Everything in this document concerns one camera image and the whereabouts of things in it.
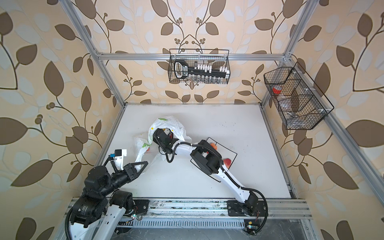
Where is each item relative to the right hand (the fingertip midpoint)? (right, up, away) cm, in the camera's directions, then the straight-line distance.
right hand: (154, 136), depth 98 cm
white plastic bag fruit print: (+5, -2, -29) cm, 30 cm away
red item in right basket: (+76, +29, -11) cm, 82 cm away
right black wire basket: (+81, +19, -26) cm, 87 cm away
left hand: (+8, -8, -34) cm, 35 cm away
